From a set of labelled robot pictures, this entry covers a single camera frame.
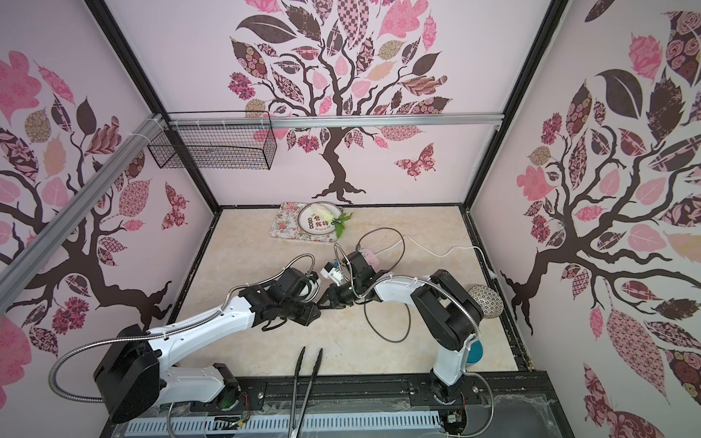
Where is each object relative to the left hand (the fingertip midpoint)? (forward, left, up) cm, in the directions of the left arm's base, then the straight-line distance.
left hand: (315, 319), depth 81 cm
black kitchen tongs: (-28, +4, -5) cm, 28 cm away
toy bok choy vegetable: (+45, -4, -4) cm, 45 cm away
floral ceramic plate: (+44, +7, -6) cm, 45 cm away
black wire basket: (+55, +27, +28) cm, 67 cm away
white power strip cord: (+27, -45, -7) cm, 53 cm away
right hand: (+4, -1, +1) cm, 4 cm away
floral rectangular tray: (+44, +17, -6) cm, 47 cm away
